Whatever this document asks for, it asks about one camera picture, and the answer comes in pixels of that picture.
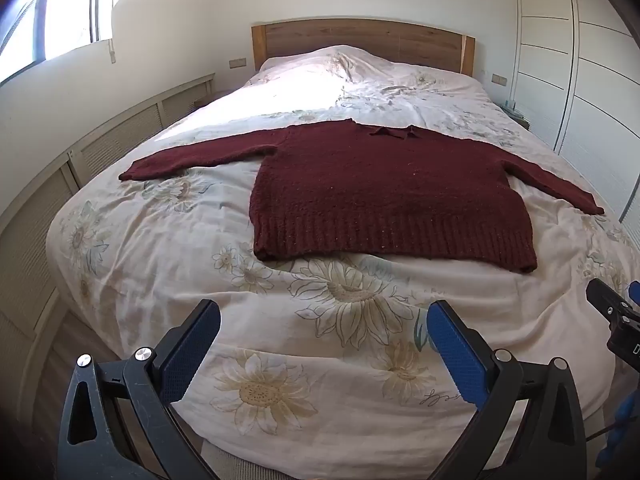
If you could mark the wooden headboard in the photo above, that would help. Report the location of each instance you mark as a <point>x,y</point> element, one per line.
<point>360,37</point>

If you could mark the white wardrobe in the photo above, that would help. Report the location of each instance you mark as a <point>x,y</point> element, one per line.
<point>580,60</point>

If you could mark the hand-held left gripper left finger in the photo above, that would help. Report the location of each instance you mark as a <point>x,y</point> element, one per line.
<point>192,355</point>

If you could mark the beige wall switch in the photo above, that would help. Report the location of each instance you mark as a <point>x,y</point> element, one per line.
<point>237,63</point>
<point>498,79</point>

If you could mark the nightstand with books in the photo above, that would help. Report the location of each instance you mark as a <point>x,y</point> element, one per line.
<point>517,115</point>

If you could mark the beige slatted radiator cover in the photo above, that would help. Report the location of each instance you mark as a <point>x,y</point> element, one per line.
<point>45,210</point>

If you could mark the dark red knitted sweater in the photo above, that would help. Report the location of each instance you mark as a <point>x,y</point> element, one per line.
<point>380,195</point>

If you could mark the white floral duvet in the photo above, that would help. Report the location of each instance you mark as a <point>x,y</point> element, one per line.
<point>310,350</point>

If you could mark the window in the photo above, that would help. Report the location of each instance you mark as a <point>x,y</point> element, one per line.
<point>55,15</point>

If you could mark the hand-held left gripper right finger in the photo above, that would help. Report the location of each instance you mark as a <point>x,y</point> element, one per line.
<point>457,355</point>

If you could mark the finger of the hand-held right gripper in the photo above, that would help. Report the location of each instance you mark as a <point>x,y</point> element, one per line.
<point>602,297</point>

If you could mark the blue cloth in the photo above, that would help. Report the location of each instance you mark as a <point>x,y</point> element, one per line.
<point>625,425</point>

